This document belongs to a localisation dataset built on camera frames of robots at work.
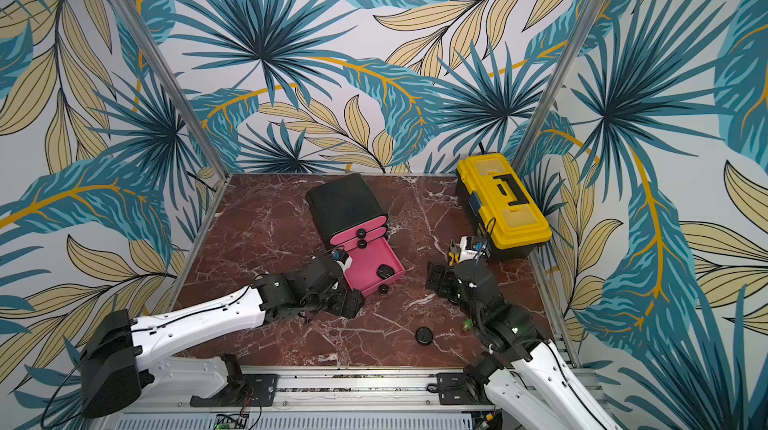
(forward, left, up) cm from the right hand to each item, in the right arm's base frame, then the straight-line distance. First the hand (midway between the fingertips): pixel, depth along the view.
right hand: (445, 266), depth 73 cm
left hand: (-4, +24, -10) cm, 26 cm away
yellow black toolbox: (+20, -20, -4) cm, 29 cm away
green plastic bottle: (-8, -8, -18) cm, 22 cm away
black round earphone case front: (-10, +4, -19) cm, 23 cm away
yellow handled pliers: (+14, -8, -19) cm, 25 cm away
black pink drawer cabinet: (+23, +25, -7) cm, 35 cm away
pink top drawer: (+15, +21, -5) cm, 26 cm away
